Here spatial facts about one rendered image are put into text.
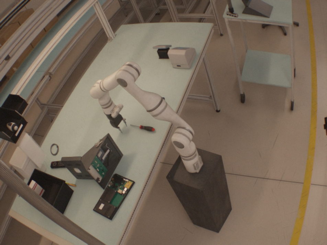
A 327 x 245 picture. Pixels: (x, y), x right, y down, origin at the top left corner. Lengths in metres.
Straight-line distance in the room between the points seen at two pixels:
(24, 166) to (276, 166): 2.04
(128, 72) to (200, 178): 0.74
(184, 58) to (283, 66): 1.36
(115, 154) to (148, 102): 0.46
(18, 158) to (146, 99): 0.97
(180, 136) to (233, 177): 1.25
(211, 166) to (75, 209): 0.82
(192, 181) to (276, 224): 1.02
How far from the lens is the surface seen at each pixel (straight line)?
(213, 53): 3.83
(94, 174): 1.69
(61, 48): 3.31
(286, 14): 2.52
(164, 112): 1.48
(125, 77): 1.38
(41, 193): 1.98
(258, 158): 2.80
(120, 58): 2.48
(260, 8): 2.50
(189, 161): 1.70
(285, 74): 3.04
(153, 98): 1.44
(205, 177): 1.78
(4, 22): 1.93
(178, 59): 2.10
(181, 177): 1.82
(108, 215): 1.64
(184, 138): 1.55
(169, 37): 2.50
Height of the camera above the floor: 2.39
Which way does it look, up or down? 49 degrees down
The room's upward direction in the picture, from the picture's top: 25 degrees counter-clockwise
